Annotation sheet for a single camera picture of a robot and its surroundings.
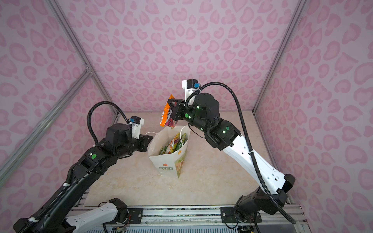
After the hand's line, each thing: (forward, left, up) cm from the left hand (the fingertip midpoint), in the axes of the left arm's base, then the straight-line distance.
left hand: (153, 137), depth 68 cm
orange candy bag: (+2, -8, -10) cm, 13 cm away
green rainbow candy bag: (+7, -14, -14) cm, 21 cm away
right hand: (+3, -9, +18) cm, 20 cm away
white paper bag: (-7, -6, -14) cm, 17 cm away
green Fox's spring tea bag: (+4, -1, -20) cm, 20 cm away
